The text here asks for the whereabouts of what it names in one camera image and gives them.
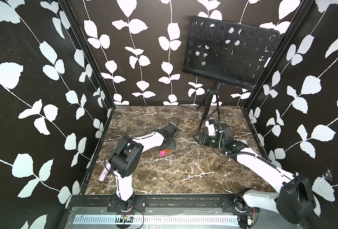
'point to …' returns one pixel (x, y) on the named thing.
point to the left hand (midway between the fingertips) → (171, 143)
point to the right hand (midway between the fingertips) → (194, 135)
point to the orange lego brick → (166, 150)
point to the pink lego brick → (162, 153)
